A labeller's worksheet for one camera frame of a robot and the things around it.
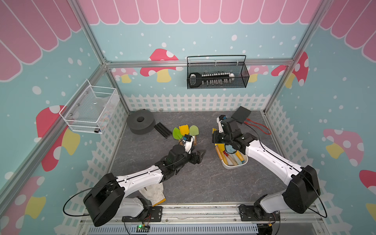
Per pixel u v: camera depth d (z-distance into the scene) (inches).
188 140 27.5
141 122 41.8
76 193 15.1
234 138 24.0
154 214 29.3
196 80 35.2
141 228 28.7
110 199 16.5
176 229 66.9
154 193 31.7
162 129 42.1
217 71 36.2
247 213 29.2
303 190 16.2
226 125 24.6
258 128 42.4
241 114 46.7
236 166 34.0
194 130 42.9
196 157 28.0
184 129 42.9
